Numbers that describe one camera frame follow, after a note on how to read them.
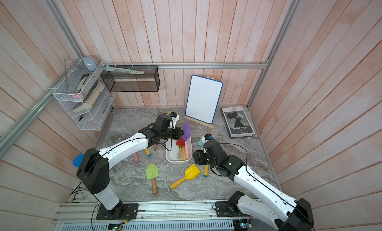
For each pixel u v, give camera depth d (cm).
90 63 82
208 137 70
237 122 107
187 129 80
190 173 86
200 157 66
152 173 86
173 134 74
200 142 99
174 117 77
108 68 90
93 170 46
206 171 85
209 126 99
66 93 74
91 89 80
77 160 71
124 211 72
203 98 93
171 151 93
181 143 98
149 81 107
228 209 74
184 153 92
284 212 40
